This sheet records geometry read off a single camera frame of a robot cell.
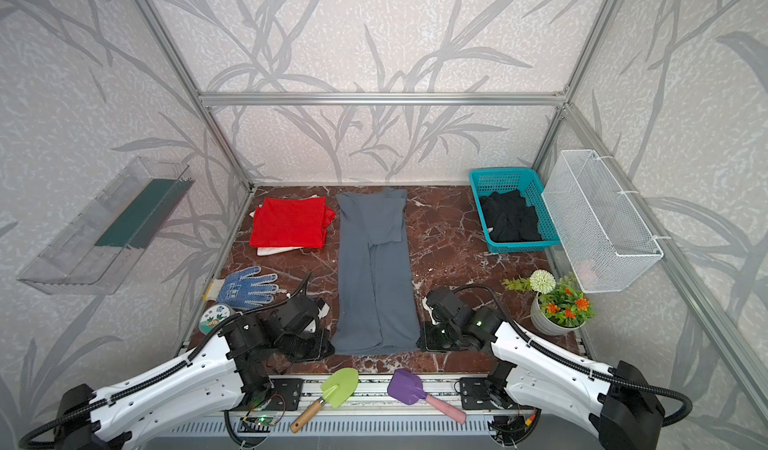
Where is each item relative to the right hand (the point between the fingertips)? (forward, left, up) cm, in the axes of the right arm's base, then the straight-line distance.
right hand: (416, 336), depth 77 cm
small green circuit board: (-18, +39, -8) cm, 44 cm away
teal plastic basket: (+59, -29, -2) cm, 65 cm away
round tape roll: (+5, +54, +2) cm, 54 cm away
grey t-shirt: (+8, +11, -5) cm, 15 cm away
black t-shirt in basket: (+41, -34, -3) cm, 53 cm away
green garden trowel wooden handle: (-12, +20, -5) cm, 24 cm away
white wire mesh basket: (+10, -39, +28) cm, 50 cm away
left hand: (-3, +19, +2) cm, 20 cm away
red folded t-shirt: (+41, +46, -4) cm, 61 cm away
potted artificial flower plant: (+6, -36, +7) cm, 37 cm away
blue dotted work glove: (+15, +55, -6) cm, 57 cm away
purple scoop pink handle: (-11, +2, -5) cm, 12 cm away
